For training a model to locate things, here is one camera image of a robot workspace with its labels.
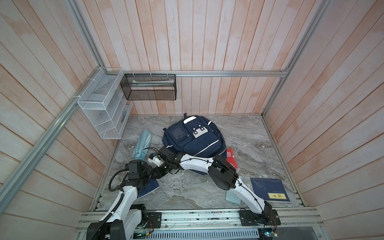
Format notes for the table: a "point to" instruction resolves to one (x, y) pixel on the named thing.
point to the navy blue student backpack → (195, 134)
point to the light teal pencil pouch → (142, 145)
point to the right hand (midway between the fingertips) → (152, 177)
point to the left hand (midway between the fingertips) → (151, 171)
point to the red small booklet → (231, 157)
